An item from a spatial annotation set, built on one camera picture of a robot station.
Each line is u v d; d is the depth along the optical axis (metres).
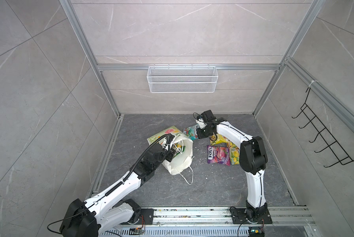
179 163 0.89
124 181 0.50
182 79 1.01
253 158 0.55
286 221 0.75
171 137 0.64
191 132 1.01
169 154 0.67
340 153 0.60
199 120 0.90
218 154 0.93
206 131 0.85
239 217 0.73
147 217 0.73
